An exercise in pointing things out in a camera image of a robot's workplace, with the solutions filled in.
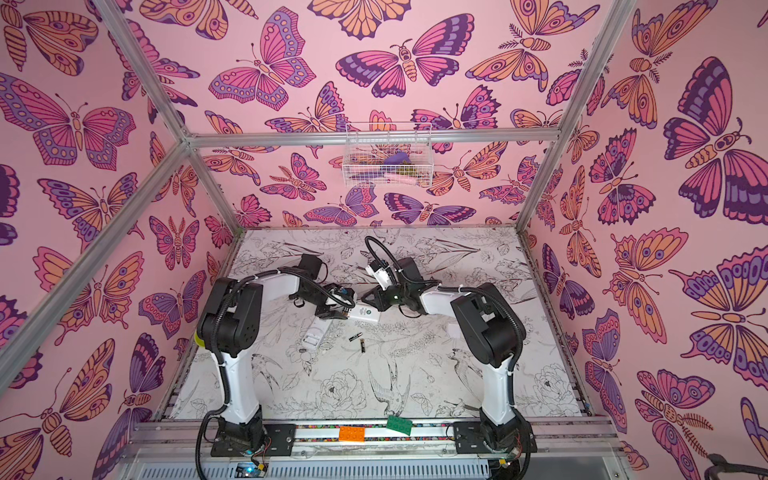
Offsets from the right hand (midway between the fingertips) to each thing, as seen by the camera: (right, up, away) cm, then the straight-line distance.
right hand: (365, 295), depth 93 cm
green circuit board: (-26, -40, -20) cm, 52 cm away
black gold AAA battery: (-1, -14, -3) cm, 14 cm away
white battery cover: (+28, -12, +1) cm, 30 cm away
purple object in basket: (+10, +43, +3) cm, 45 cm away
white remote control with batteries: (-15, -11, -1) cm, 19 cm away
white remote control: (0, -5, +2) cm, 6 cm away
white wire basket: (+7, +45, +4) cm, 46 cm away
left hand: (-6, -3, +6) cm, 9 cm away
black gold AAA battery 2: (-3, -13, -1) cm, 13 cm away
